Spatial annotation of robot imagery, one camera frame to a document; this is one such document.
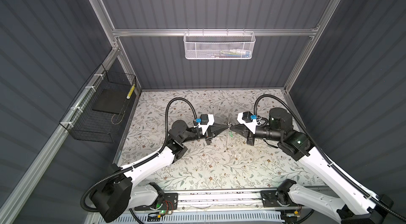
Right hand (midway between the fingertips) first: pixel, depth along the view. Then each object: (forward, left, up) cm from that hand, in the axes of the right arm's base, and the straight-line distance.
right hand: (233, 128), depth 65 cm
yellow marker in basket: (+20, +51, -1) cm, 55 cm away
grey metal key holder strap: (0, +2, +2) cm, 3 cm away
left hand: (0, +2, +2) cm, 3 cm away
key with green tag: (-1, +1, -2) cm, 3 cm away
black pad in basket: (+16, +59, 0) cm, 61 cm away
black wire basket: (+8, +62, 0) cm, 62 cm away
